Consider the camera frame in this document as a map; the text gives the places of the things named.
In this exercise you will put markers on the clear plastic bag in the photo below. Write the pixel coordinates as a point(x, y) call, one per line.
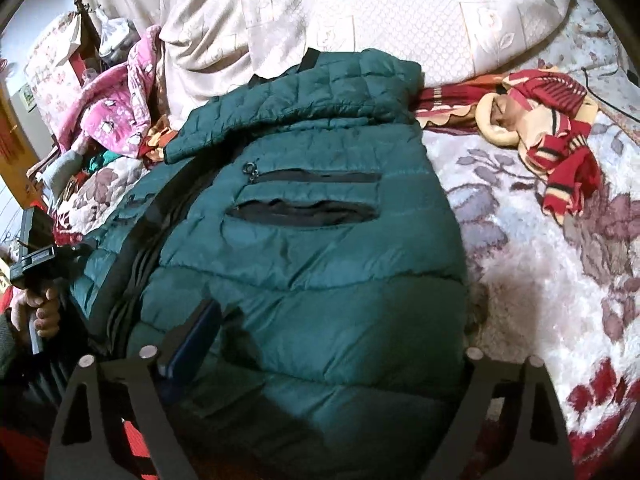
point(116, 35)

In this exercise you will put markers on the pink floral cushion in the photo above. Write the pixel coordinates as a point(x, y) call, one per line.
point(50, 80)

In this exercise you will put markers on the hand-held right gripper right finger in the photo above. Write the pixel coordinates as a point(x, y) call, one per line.
point(477, 377)

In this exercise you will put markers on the person's left hand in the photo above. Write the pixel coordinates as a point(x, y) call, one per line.
point(42, 317)

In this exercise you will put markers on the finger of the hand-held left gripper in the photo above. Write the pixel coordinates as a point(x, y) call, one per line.
point(75, 251)

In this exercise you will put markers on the beige embossed quilt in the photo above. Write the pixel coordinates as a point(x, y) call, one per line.
point(310, 10)

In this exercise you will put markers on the red yellow striped garment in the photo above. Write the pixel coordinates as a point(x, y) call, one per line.
point(570, 160)

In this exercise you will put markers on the pink penguin print cloth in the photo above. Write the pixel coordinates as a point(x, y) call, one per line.
point(115, 115)

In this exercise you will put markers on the teal green cloth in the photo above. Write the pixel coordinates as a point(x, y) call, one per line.
point(105, 161)

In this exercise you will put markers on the floral plush blanket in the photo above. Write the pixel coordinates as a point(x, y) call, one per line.
point(530, 260)

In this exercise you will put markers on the orange red printed cloth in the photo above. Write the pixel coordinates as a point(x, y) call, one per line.
point(157, 142)

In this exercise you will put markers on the dark green quilted jacket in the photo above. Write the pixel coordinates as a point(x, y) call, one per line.
point(300, 260)

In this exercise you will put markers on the grey cloth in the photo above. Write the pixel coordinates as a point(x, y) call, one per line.
point(62, 172)

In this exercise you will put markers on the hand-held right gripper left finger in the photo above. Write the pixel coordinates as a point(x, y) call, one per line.
point(195, 336)

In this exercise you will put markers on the dark wooden bedpost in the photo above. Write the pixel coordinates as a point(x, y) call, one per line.
point(86, 25)

